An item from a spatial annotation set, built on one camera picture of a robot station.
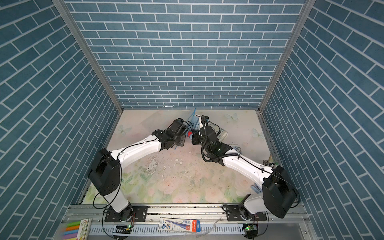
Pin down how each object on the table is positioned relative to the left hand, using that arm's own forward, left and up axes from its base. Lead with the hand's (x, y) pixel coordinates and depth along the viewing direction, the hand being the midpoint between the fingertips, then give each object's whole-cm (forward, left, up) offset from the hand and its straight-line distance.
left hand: (184, 138), depth 88 cm
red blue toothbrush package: (-42, +1, -11) cm, 43 cm away
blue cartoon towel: (+1, -5, +12) cm, 13 cm away
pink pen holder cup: (-6, -57, -16) cm, 59 cm away
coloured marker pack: (-44, +47, -12) cm, 65 cm away
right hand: (-1, -6, +9) cm, 11 cm away
